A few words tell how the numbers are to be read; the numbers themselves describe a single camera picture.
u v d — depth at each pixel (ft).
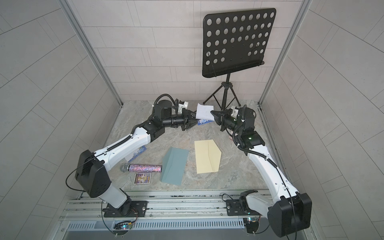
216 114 2.15
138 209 2.33
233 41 2.24
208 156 2.91
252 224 2.22
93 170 1.33
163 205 2.37
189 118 2.09
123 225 2.15
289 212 1.21
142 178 2.59
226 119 2.06
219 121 2.09
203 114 2.26
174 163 2.85
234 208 2.33
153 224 2.23
